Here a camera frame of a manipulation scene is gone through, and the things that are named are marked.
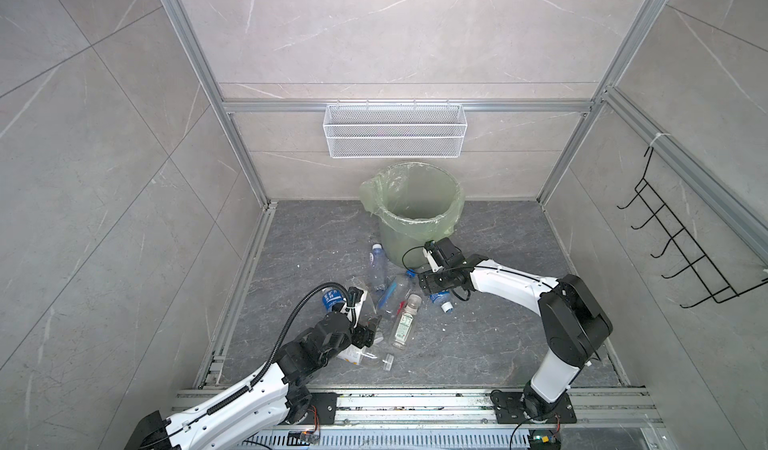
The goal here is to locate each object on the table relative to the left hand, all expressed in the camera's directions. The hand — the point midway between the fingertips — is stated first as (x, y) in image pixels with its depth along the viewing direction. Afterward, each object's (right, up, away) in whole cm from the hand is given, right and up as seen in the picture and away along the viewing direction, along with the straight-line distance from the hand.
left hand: (368, 305), depth 79 cm
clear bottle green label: (+13, -3, +11) cm, 17 cm away
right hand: (+19, +5, +14) cm, 24 cm away
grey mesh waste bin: (+10, +15, -1) cm, 18 cm away
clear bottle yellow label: (0, -13, -2) cm, 13 cm away
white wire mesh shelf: (+8, +54, +22) cm, 59 cm away
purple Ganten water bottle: (+2, +7, +21) cm, 22 cm away
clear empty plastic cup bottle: (+2, 0, +12) cm, 12 cm away
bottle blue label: (+22, -1, +10) cm, 25 cm away
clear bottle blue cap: (+8, 0, +14) cm, 16 cm away
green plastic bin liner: (+14, +30, +18) cm, 38 cm away
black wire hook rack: (+72, +14, -16) cm, 75 cm away
